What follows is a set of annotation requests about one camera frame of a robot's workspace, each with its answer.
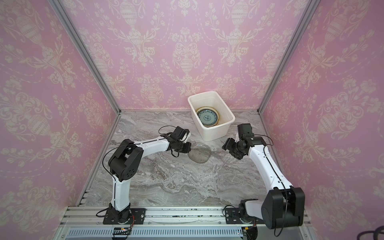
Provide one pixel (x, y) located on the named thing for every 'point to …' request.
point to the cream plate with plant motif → (204, 108)
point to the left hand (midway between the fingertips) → (191, 150)
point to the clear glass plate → (200, 153)
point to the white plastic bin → (222, 130)
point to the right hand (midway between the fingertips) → (227, 148)
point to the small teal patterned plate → (207, 117)
